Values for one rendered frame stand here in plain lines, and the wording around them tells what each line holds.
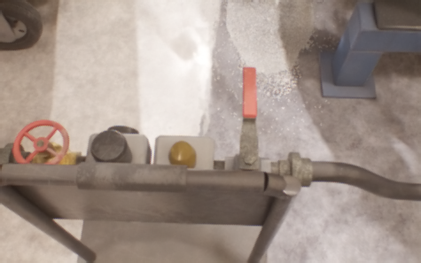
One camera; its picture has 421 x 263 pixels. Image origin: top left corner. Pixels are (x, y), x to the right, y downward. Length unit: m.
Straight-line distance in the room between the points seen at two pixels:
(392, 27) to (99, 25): 0.78
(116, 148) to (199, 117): 0.60
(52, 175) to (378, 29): 0.77
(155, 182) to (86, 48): 0.86
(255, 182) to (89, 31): 0.94
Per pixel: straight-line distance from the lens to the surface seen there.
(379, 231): 1.14
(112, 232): 1.08
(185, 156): 0.59
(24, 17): 1.26
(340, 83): 1.24
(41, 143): 0.63
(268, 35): 1.31
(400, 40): 1.11
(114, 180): 0.51
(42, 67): 1.33
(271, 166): 0.65
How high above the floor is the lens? 1.04
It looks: 65 degrees down
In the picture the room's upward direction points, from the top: straight up
